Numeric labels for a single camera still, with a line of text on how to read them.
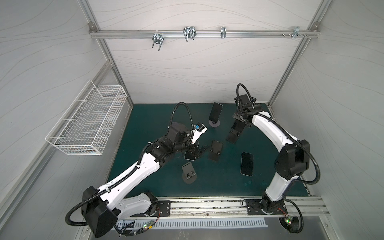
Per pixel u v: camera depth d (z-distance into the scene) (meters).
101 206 0.37
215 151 0.89
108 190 0.40
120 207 0.48
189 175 0.80
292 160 0.47
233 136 1.01
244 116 0.63
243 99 0.69
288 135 0.50
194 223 0.70
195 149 0.63
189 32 0.77
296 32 0.76
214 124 1.07
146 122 1.11
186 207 0.75
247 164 0.89
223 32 0.78
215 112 0.98
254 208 0.73
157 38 0.79
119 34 0.79
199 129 0.60
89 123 0.69
